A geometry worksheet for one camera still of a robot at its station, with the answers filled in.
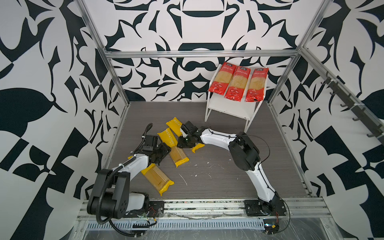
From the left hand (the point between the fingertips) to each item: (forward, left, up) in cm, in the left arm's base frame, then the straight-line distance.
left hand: (169, 148), depth 90 cm
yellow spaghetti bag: (-3, -5, -4) cm, 7 cm away
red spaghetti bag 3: (+19, -49, +31) cm, 61 cm away
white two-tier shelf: (+18, -48, +12) cm, 53 cm away
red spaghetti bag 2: (+14, -36, +31) cm, 49 cm away
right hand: (+3, -5, -3) cm, 7 cm away
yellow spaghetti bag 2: (-17, +5, -3) cm, 18 cm away
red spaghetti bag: (+25, -31, +30) cm, 51 cm away
